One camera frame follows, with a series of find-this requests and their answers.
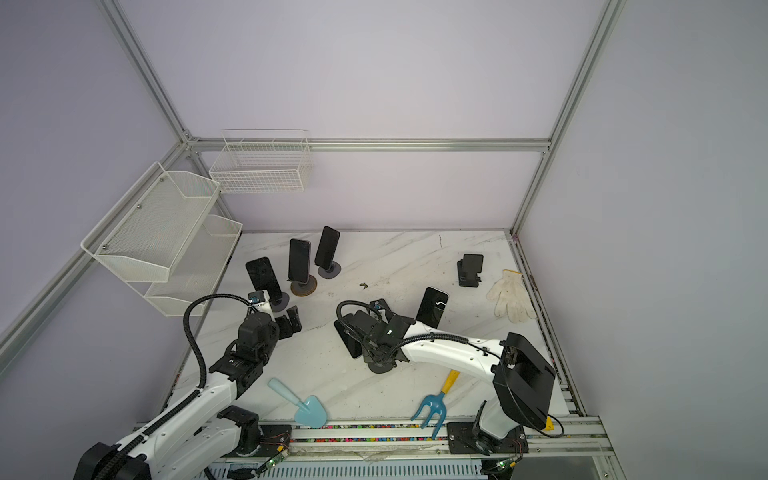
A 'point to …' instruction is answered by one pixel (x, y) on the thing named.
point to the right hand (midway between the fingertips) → (372, 348)
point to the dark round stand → (380, 368)
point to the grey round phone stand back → (333, 271)
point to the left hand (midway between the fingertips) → (280, 313)
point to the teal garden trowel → (312, 411)
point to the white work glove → (512, 297)
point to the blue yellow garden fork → (436, 403)
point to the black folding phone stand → (467, 269)
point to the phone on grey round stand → (327, 248)
